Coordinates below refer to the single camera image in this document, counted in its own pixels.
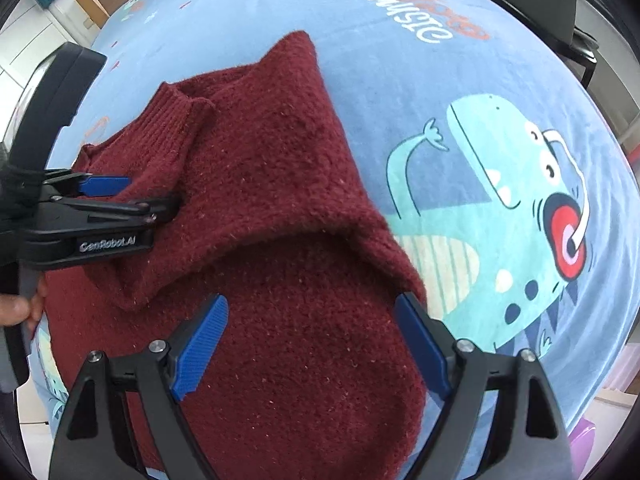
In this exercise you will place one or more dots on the person's left hand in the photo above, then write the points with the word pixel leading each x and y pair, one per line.
pixel 15 310

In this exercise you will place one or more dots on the white wardrobe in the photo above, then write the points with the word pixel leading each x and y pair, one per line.
pixel 28 36

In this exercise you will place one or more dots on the dark red knit sweater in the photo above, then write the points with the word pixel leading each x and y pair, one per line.
pixel 311 379

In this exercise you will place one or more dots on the blue cartoon print bedsheet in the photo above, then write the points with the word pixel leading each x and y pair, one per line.
pixel 494 171

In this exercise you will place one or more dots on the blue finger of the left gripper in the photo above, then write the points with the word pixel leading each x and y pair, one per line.
pixel 79 212
pixel 68 183

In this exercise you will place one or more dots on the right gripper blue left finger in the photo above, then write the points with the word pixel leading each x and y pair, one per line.
pixel 95 438

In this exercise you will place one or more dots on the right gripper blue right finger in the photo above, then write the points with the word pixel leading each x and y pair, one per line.
pixel 527 437

